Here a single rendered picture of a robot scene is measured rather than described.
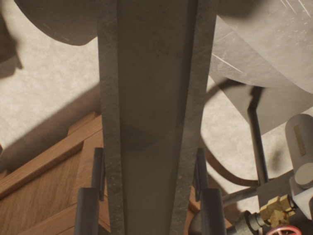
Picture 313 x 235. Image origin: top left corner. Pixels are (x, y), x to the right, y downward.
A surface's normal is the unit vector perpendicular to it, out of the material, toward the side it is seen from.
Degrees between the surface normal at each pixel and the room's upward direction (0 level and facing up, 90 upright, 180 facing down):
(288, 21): 30
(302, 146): 90
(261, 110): 0
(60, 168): 90
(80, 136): 90
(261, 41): 41
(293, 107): 0
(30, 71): 0
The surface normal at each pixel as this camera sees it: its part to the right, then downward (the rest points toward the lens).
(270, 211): -0.55, -0.26
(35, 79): -0.04, 0.60
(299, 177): -0.61, -0.65
